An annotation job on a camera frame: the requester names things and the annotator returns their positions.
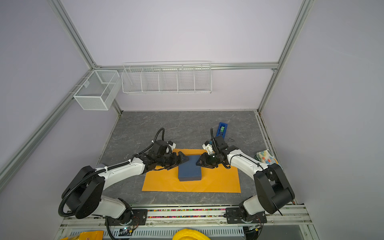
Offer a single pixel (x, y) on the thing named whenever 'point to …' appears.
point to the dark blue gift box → (189, 170)
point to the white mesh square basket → (99, 91)
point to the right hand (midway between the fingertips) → (199, 165)
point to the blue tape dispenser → (222, 130)
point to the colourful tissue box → (266, 156)
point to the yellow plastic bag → (95, 235)
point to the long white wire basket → (162, 77)
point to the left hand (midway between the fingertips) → (184, 163)
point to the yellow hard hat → (186, 232)
